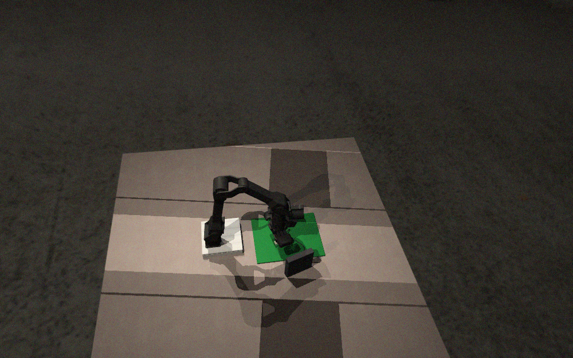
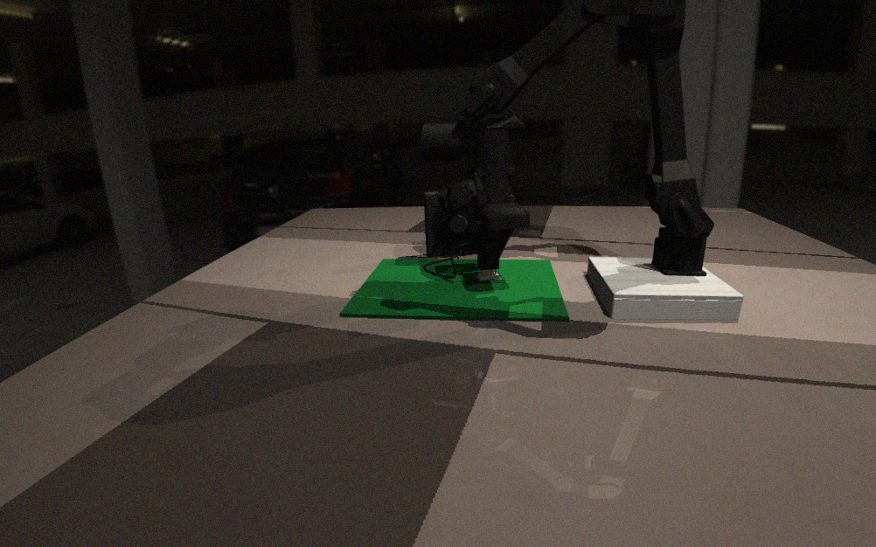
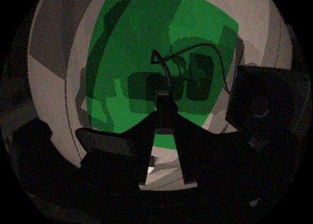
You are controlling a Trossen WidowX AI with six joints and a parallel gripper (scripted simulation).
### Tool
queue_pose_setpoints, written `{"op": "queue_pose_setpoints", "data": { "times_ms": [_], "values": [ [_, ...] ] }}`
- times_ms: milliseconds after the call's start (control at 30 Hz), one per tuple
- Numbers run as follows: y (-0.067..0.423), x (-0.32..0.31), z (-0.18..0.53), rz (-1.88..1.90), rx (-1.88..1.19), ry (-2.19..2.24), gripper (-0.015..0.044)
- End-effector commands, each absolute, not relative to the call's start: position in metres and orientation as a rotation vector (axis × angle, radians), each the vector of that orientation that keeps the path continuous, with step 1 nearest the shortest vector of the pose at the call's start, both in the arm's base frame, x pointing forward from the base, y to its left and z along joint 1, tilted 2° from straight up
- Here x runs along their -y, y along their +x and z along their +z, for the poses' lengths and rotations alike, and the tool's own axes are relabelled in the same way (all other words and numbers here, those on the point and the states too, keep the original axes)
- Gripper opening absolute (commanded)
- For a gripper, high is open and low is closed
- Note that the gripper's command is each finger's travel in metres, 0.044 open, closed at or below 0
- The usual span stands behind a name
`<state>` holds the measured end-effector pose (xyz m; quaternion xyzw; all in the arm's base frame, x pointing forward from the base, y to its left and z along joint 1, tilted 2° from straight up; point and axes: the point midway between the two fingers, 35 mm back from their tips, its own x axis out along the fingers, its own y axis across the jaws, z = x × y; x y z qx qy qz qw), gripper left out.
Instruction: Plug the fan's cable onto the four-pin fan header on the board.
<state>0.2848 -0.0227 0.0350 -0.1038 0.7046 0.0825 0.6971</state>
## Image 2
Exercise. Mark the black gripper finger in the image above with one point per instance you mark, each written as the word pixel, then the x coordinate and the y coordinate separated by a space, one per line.
pixel 477 217
pixel 496 241

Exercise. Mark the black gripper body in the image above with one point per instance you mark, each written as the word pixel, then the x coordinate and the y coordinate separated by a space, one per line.
pixel 499 212

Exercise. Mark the black square fan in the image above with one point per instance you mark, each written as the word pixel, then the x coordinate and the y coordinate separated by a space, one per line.
pixel 444 232

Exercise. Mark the black cable with plug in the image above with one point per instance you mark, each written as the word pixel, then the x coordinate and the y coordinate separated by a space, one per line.
pixel 483 258

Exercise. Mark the green circuit board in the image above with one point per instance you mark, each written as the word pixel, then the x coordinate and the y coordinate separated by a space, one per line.
pixel 520 290

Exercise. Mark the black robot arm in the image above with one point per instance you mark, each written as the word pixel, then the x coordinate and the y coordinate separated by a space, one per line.
pixel 670 188

